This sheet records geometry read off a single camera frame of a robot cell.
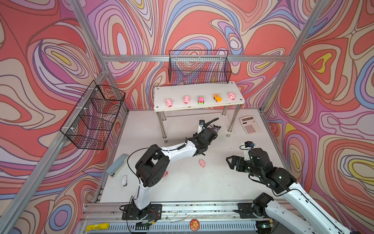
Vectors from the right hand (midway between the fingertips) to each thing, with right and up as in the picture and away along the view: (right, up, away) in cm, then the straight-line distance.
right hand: (234, 164), depth 75 cm
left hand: (-13, +14, +16) cm, 25 cm away
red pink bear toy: (-37, -8, +9) cm, 39 cm away
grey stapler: (-66, -4, +7) cm, 67 cm away
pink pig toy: (-15, -3, +13) cm, 21 cm away
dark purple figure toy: (-5, +18, +18) cm, 26 cm away
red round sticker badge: (-21, -28, -6) cm, 35 cm away
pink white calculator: (+23, +20, +33) cm, 45 cm away
